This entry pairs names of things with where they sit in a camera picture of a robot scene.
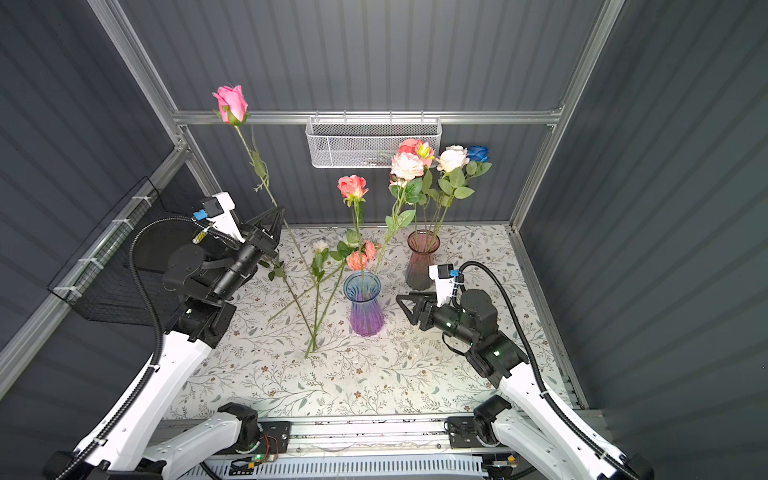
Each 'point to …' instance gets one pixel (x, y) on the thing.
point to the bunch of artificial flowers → (313, 305)
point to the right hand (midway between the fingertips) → (406, 300)
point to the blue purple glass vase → (362, 289)
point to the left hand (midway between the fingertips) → (285, 208)
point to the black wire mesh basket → (118, 275)
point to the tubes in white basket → (378, 157)
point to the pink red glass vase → (422, 244)
